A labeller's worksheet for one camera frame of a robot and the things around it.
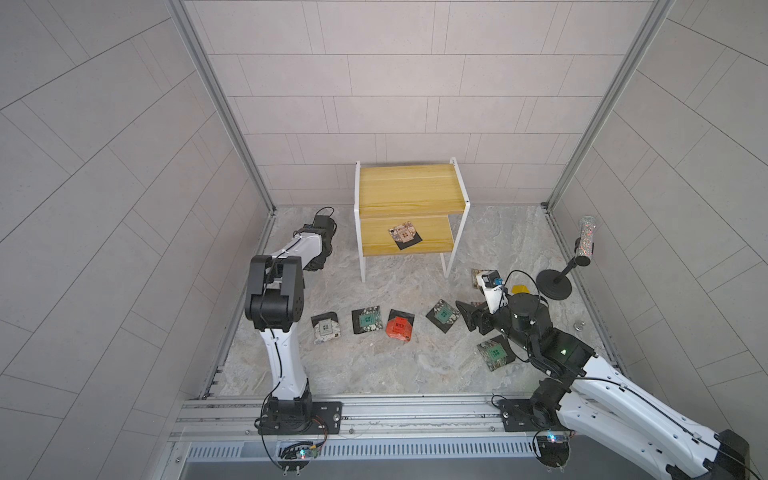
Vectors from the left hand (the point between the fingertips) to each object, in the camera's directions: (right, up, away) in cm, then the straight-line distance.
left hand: (302, 260), depth 99 cm
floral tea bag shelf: (+34, +9, -10) cm, 37 cm away
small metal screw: (+84, -17, -14) cm, 87 cm away
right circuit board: (+69, -41, -31) cm, 85 cm away
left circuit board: (+10, -40, -34) cm, 53 cm away
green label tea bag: (+46, -16, -11) cm, 50 cm away
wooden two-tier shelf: (+41, +19, -24) cm, 51 cm away
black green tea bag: (+23, -16, -12) cm, 31 cm away
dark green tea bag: (+59, -23, -18) cm, 66 cm away
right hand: (+50, -7, -24) cm, 56 cm away
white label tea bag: (+12, -18, -14) cm, 26 cm away
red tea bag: (+33, -18, -13) cm, 39 cm away
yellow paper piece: (+70, -8, -7) cm, 71 cm away
